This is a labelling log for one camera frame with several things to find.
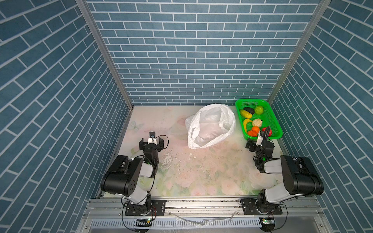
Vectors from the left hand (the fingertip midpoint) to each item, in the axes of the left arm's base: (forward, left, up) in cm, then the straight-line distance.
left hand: (151, 137), depth 91 cm
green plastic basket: (+19, -85, -4) cm, 87 cm away
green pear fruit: (+25, -79, -2) cm, 83 cm away
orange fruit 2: (+4, -68, -3) cm, 68 cm away
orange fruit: (+7, -70, -2) cm, 71 cm away
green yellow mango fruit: (+22, -68, -3) cm, 72 cm away
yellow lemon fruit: (+16, -66, -5) cm, 68 cm away
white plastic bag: (+18, -44, -9) cm, 48 cm away
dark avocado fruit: (+26, -71, -2) cm, 76 cm away
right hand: (-1, -68, 0) cm, 68 cm away
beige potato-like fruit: (+12, -73, -1) cm, 74 cm away
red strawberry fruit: (+4, -79, -1) cm, 80 cm away
